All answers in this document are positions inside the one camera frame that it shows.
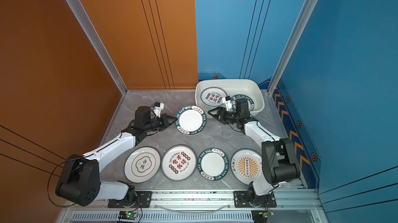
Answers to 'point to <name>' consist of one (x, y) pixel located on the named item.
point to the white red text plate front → (179, 163)
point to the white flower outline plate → (142, 165)
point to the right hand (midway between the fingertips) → (210, 115)
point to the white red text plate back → (213, 96)
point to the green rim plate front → (213, 164)
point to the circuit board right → (261, 216)
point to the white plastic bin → (233, 87)
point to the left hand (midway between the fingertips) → (178, 118)
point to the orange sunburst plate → (246, 166)
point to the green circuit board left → (128, 215)
